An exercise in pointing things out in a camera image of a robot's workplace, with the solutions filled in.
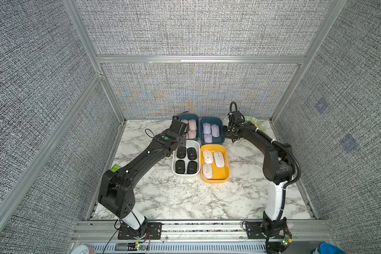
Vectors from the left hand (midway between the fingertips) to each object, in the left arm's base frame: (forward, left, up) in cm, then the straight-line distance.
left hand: (180, 135), depth 85 cm
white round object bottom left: (-47, +42, -14) cm, 65 cm away
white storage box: (-4, -3, -20) cm, 21 cm away
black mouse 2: (-10, +1, -18) cm, 20 cm away
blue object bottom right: (-51, -55, -10) cm, 76 cm away
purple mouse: (+19, -17, -17) cm, 31 cm away
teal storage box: (+31, -3, -18) cm, 36 cm away
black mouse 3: (-10, -6, -18) cm, 21 cm away
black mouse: (-1, -6, -17) cm, 18 cm away
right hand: (+11, -26, -8) cm, 30 cm away
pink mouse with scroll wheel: (+23, -8, -17) cm, 30 cm away
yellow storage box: (-15, -21, -19) cm, 33 cm away
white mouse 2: (-5, -22, -18) cm, 29 cm away
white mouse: (-4, -16, -17) cm, 23 cm away
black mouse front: (0, 0, -17) cm, 17 cm away
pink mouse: (+15, -7, -17) cm, 24 cm away
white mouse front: (-13, -14, -17) cm, 26 cm away
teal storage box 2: (+25, -24, -16) cm, 38 cm away
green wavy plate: (+19, -54, -15) cm, 59 cm away
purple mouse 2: (+11, -18, -18) cm, 27 cm away
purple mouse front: (+17, -23, -17) cm, 34 cm away
